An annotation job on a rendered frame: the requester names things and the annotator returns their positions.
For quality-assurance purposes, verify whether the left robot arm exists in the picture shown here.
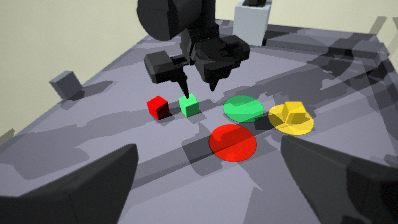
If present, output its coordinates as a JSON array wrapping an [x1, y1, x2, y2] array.
[[136, 0, 266, 83]]

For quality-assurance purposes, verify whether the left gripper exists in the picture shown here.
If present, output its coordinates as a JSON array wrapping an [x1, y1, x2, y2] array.
[[144, 16, 250, 99]]

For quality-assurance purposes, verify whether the green cube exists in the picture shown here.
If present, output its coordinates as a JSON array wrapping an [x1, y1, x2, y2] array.
[[179, 94, 199, 117]]

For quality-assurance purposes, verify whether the green circle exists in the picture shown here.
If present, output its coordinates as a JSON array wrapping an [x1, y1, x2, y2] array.
[[224, 95, 264, 123]]

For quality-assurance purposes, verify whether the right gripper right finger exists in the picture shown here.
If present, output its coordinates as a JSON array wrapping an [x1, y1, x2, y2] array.
[[280, 135, 398, 224]]

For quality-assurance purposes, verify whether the yellow cube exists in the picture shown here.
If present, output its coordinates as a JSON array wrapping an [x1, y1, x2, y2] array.
[[281, 102, 306, 124]]

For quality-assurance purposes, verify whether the red block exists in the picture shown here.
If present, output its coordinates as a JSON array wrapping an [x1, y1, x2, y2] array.
[[147, 96, 170, 120]]

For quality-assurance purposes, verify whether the yellow circle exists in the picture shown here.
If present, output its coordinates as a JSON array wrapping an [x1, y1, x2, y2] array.
[[268, 104, 314, 135]]

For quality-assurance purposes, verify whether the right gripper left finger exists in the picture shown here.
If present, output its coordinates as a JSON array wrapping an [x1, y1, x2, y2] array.
[[0, 144, 139, 224]]

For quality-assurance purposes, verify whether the red circle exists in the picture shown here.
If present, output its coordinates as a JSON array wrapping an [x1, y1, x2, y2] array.
[[209, 124, 256, 162]]

